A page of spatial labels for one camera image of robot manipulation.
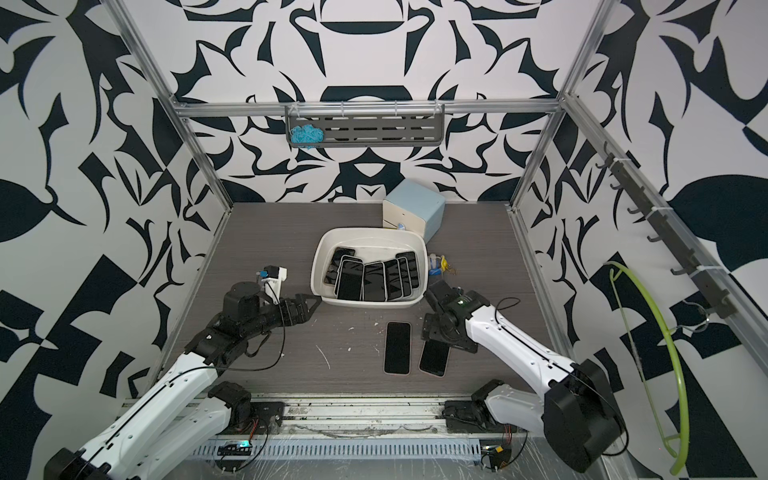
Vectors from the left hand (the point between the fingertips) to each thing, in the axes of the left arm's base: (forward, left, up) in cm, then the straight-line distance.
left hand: (306, 295), depth 79 cm
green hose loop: (-36, -68, +11) cm, 77 cm away
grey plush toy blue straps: (+14, -37, -11) cm, 41 cm away
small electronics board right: (-35, -45, -17) cm, 60 cm away
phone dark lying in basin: (+16, -4, -13) cm, 21 cm away
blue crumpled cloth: (+43, +2, +19) cm, 47 cm away
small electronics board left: (-31, +15, -18) cm, 39 cm away
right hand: (-7, -34, -10) cm, 37 cm away
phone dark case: (-11, -23, -13) cm, 29 cm away
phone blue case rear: (+16, -30, -13) cm, 36 cm away
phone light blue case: (+12, -27, -12) cm, 32 cm away
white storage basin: (+26, -17, -12) cm, 33 cm away
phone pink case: (-13, -33, -14) cm, 38 cm away
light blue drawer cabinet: (+32, -30, 0) cm, 44 cm away
